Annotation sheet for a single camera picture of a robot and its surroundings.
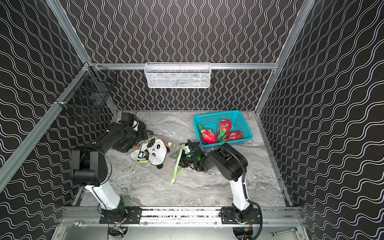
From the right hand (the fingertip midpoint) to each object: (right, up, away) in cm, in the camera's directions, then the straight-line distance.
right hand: (170, 158), depth 91 cm
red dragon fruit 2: (+34, +19, +9) cm, 40 cm away
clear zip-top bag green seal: (-3, +2, -7) cm, 8 cm away
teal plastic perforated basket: (+28, +17, +15) cm, 36 cm away
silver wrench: (+51, -31, -21) cm, 63 cm away
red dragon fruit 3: (+40, +14, +5) cm, 43 cm away
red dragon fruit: (+23, +13, +4) cm, 27 cm away
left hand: (-16, +14, +3) cm, 21 cm away
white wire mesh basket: (+3, +55, +12) cm, 57 cm away
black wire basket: (-53, +46, +7) cm, 71 cm away
